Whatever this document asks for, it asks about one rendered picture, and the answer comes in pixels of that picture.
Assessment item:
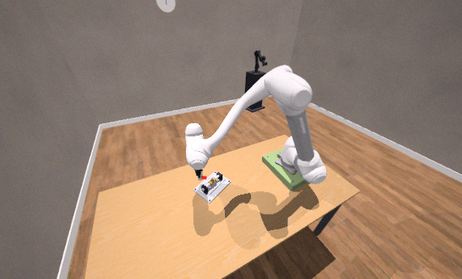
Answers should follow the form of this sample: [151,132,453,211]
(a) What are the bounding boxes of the brass ball valve with red lever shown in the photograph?
[199,172,225,197]

